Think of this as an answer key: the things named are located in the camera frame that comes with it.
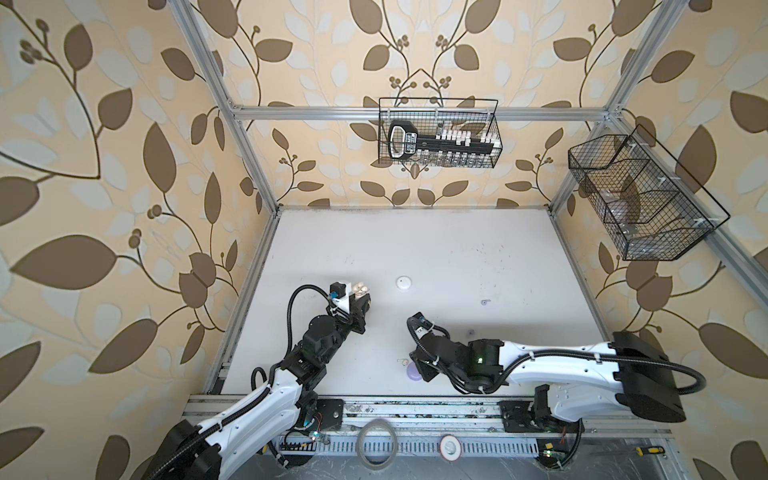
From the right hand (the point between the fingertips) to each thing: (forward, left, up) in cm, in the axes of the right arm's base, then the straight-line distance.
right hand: (414, 359), depth 77 cm
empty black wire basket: (+25, -59, +29) cm, 70 cm away
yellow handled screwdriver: (-21, -55, -6) cm, 59 cm away
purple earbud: (+19, -24, -6) cm, 31 cm away
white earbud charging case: (+27, +1, -6) cm, 28 cm away
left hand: (+15, +13, +10) cm, 22 cm away
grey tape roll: (-19, +14, -7) cm, 24 cm away
